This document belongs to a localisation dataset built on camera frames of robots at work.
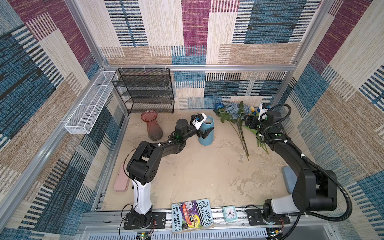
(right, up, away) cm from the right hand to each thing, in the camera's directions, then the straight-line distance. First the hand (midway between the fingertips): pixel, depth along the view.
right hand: (251, 118), depth 87 cm
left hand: (-24, 0, +1) cm, 24 cm away
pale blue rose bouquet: (-3, +4, +18) cm, 19 cm away
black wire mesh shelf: (-67, +22, +22) cm, 74 cm away
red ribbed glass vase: (-57, -8, +9) cm, 59 cm away
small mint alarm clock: (-15, -47, -13) cm, 51 cm away
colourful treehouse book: (-34, -47, -14) cm, 60 cm away
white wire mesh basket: (-85, -2, -17) cm, 86 cm away
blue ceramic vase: (-24, -3, -1) cm, 25 cm away
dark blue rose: (-13, +8, +28) cm, 32 cm away
